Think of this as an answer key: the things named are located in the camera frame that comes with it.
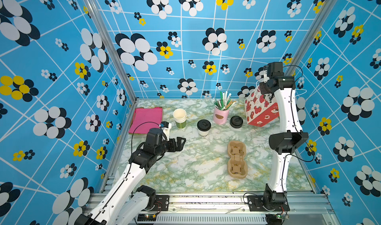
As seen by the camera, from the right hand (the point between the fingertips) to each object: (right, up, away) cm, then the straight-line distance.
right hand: (272, 85), depth 84 cm
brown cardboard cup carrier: (-21, -45, -1) cm, 50 cm away
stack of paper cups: (-54, -18, +12) cm, 58 cm away
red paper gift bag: (-5, -14, +4) cm, 15 cm away
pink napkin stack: (-79, -20, +18) cm, 84 cm away
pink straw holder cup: (-27, -19, +15) cm, 36 cm away
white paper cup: (-39, -30, +12) cm, 51 cm away
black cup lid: (-39, -23, +7) cm, 46 cm away
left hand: (-52, -29, -7) cm, 60 cm away
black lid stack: (-16, -22, +18) cm, 33 cm away
